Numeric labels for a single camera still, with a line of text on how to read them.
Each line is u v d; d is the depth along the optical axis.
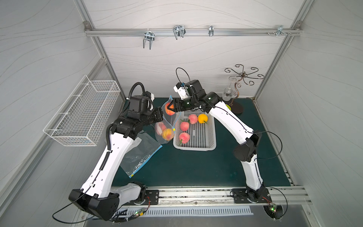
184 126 0.96
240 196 0.71
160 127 0.81
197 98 0.59
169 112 0.74
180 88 0.69
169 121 0.73
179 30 0.77
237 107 1.12
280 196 0.68
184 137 0.90
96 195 0.36
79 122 0.68
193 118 0.99
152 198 0.73
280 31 0.77
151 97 0.63
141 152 0.89
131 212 0.70
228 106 1.11
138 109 0.49
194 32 0.78
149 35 0.78
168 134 0.81
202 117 0.99
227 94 0.97
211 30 0.78
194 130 1.01
